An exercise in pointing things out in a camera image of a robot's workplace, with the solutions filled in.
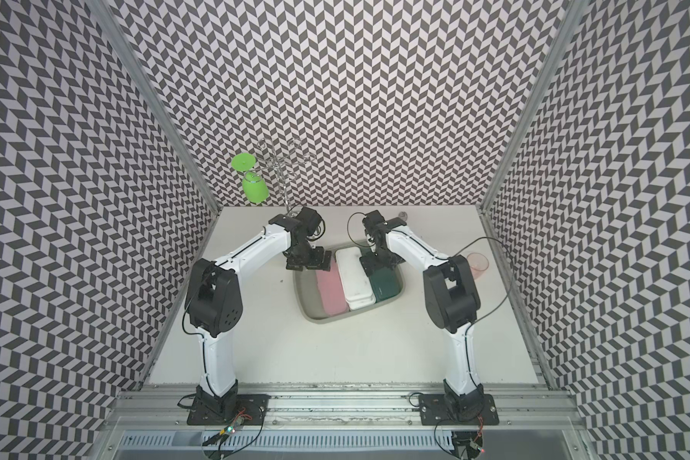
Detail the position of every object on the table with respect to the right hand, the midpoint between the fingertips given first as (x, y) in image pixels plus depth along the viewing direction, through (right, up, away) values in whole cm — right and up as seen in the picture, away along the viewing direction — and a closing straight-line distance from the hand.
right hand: (385, 268), depth 94 cm
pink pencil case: (-17, -7, -3) cm, 19 cm away
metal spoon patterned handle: (+9, +19, +20) cm, 29 cm away
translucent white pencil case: (-9, -6, -3) cm, 11 cm away
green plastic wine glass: (-45, +27, +4) cm, 53 cm away
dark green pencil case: (0, -4, -5) cm, 7 cm away
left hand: (-22, 0, -3) cm, 23 cm away
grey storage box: (-25, -11, -3) cm, 27 cm away
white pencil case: (-9, -8, -9) cm, 16 cm away
